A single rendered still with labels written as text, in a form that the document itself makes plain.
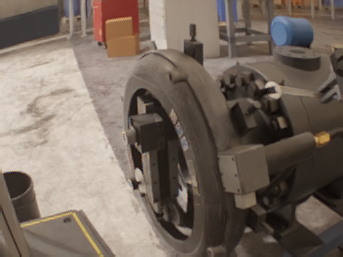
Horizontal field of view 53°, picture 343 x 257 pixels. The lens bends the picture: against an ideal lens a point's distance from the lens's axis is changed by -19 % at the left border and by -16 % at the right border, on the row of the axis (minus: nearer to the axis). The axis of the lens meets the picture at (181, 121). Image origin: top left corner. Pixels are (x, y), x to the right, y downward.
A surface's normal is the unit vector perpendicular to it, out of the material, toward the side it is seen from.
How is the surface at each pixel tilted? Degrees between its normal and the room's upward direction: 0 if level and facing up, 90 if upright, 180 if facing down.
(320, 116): 57
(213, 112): 44
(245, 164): 67
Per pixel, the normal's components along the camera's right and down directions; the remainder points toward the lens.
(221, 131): 0.30, -0.29
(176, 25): 0.33, 0.34
